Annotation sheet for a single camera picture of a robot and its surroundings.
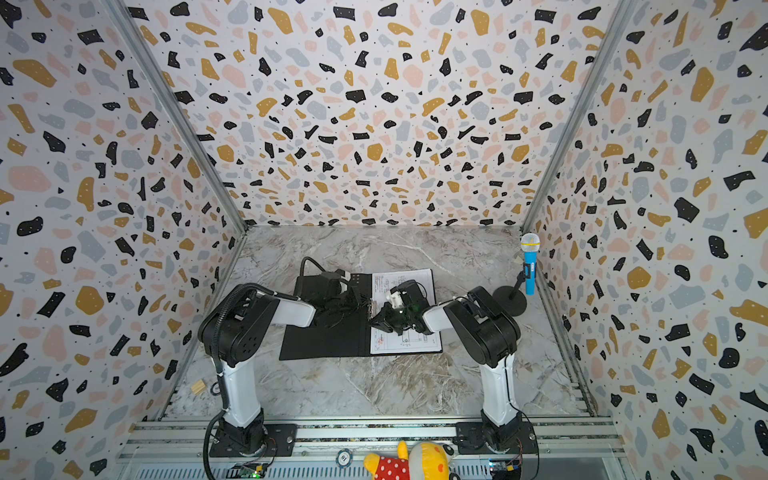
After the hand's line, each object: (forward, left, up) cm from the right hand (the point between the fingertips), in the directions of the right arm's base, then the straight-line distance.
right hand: (364, 318), depth 92 cm
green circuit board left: (-38, +24, -3) cm, 45 cm away
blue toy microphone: (+12, -46, +22) cm, 53 cm away
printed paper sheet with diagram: (-5, -6, -5) cm, 9 cm away
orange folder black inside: (-4, +1, -4) cm, 6 cm away
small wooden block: (-20, +44, -2) cm, 48 cm away
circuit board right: (-37, -37, -5) cm, 53 cm away
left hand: (+9, -2, 0) cm, 9 cm away
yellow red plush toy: (-36, -17, +3) cm, 40 cm away
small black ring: (-20, +40, -3) cm, 45 cm away
